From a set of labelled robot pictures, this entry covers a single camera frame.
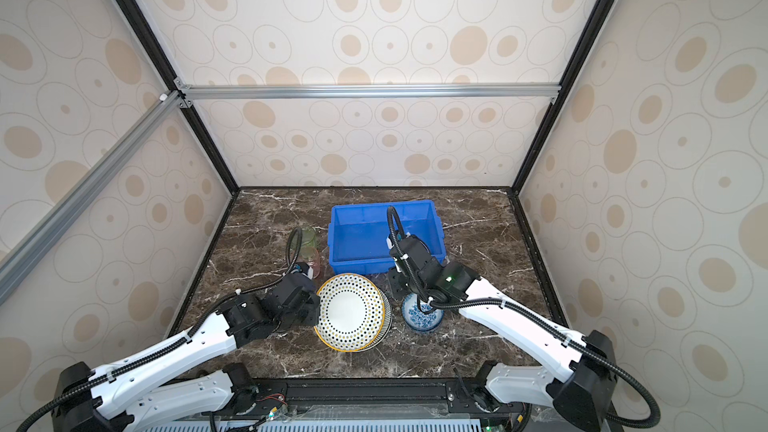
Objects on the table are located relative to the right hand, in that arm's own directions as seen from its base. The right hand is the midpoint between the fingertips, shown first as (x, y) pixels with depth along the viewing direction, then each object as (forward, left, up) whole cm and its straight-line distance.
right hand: (393, 274), depth 76 cm
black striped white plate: (-8, +2, -14) cm, 16 cm away
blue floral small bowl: (-6, -6, -14) cm, 17 cm away
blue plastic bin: (+27, +12, -19) cm, 36 cm away
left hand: (-6, +17, -6) cm, 19 cm away
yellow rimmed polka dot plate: (-3, +13, -16) cm, 21 cm away
